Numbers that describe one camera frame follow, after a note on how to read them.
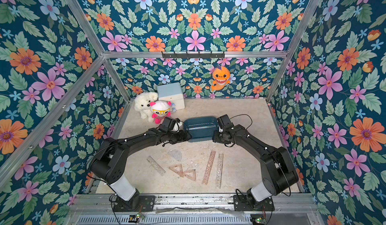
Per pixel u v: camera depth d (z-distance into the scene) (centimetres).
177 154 91
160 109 94
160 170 85
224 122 70
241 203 74
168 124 74
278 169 44
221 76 96
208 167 86
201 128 103
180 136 82
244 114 79
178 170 84
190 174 84
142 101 93
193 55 93
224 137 67
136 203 69
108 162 47
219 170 84
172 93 103
